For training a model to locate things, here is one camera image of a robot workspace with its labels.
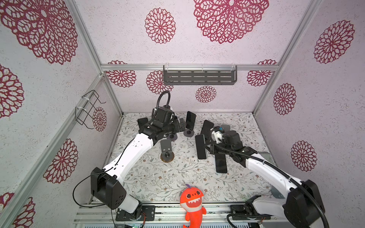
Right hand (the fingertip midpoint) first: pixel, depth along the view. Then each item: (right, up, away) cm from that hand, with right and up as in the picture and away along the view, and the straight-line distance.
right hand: (204, 144), depth 80 cm
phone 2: (-1, 0, +5) cm, 5 cm away
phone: (-6, +15, +30) cm, 35 cm away
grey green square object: (+43, -10, +12) cm, 46 cm away
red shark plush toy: (-8, -27, -10) cm, 30 cm away
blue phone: (+13, -14, +12) cm, 22 cm away
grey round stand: (-20, +2, +26) cm, 32 cm away
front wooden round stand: (-22, -9, +14) cm, 28 cm away
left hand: (-14, +11, -2) cm, 17 cm away
